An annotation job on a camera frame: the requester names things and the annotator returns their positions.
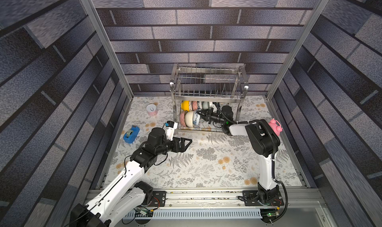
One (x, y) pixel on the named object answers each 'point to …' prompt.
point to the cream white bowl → (189, 118)
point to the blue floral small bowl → (196, 119)
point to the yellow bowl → (185, 105)
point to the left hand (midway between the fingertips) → (186, 140)
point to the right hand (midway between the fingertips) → (195, 112)
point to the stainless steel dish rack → (205, 94)
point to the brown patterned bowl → (194, 105)
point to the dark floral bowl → (198, 106)
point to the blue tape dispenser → (130, 136)
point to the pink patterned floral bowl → (182, 120)
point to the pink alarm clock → (276, 126)
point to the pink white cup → (151, 108)
